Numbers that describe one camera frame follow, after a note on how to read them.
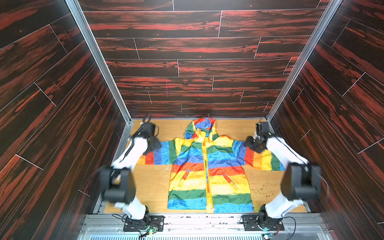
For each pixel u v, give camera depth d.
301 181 0.46
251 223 0.73
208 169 0.93
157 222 0.73
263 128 0.73
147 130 0.71
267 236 0.71
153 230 0.70
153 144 0.82
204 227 0.73
